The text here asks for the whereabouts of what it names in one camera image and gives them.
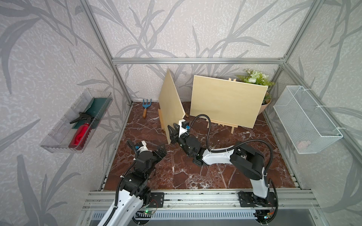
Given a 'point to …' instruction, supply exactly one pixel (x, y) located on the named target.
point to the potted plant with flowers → (253, 77)
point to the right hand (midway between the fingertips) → (170, 124)
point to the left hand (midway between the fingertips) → (162, 148)
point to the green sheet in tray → (98, 108)
